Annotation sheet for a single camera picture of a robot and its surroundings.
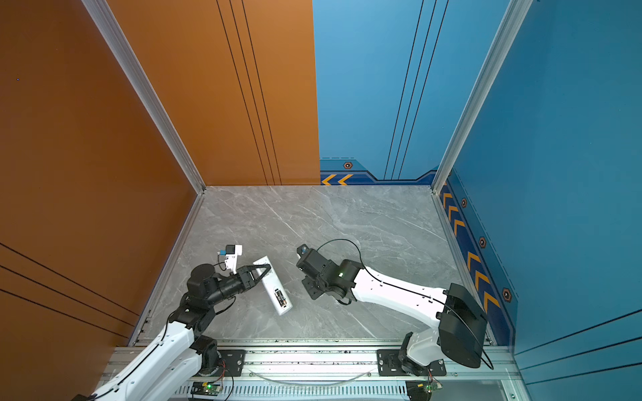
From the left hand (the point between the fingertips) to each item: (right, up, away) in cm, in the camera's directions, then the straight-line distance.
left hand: (270, 267), depth 76 cm
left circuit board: (-17, -33, -5) cm, 38 cm away
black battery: (+4, -10, -1) cm, 11 cm away
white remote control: (+1, -6, -1) cm, 6 cm away
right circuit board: (+44, -33, -7) cm, 56 cm away
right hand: (+12, -4, +2) cm, 13 cm away
